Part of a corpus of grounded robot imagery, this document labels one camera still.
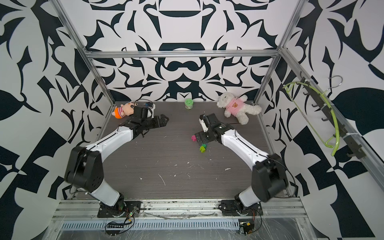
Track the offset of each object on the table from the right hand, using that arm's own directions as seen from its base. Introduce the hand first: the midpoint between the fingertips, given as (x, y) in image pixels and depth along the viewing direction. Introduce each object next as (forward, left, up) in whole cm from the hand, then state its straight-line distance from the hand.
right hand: (205, 133), depth 88 cm
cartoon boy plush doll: (+23, +53, -4) cm, 58 cm away
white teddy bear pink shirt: (+25, -25, -6) cm, 36 cm away
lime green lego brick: (-4, +1, -11) cm, 12 cm away
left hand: (+9, +25, +4) cm, 27 cm away
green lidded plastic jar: (+32, +10, -9) cm, 35 cm away
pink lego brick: (+3, +7, -9) cm, 12 cm away
